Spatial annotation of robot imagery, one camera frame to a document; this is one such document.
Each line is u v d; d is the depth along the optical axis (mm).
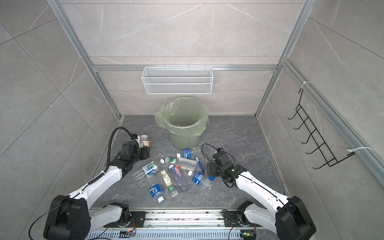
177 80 1002
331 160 580
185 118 1011
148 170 845
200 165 880
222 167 632
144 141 858
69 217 445
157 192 773
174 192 790
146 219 747
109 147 609
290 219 395
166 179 817
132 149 672
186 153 921
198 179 816
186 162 927
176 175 862
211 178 851
